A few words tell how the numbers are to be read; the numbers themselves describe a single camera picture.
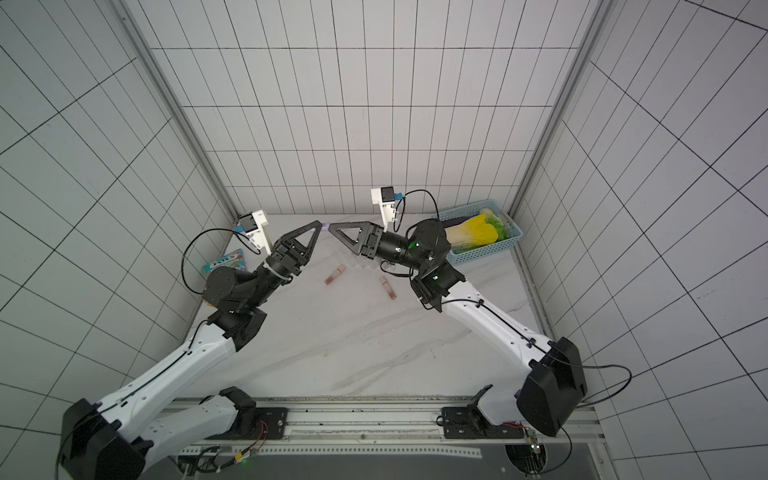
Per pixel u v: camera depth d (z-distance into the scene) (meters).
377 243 0.53
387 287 0.98
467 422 0.65
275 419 0.72
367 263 1.06
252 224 0.53
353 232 0.59
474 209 1.15
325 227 0.57
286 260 0.53
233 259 1.03
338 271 1.02
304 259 0.56
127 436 0.40
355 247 0.53
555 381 0.39
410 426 0.74
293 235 0.56
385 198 0.56
